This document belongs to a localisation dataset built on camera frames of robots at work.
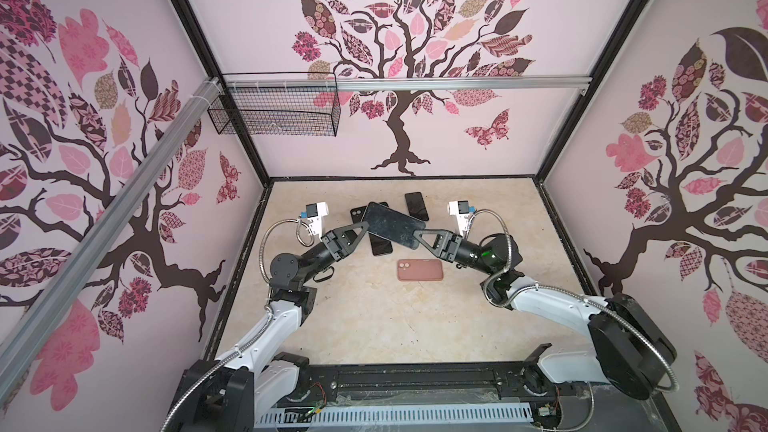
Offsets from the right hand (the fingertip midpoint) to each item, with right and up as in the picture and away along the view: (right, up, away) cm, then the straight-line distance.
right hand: (417, 235), depth 66 cm
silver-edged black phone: (+3, +7, +43) cm, 44 cm away
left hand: (-10, +1, -1) cm, 10 cm away
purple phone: (-6, +2, 0) cm, 6 cm away
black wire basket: (-43, +40, +29) cm, 66 cm away
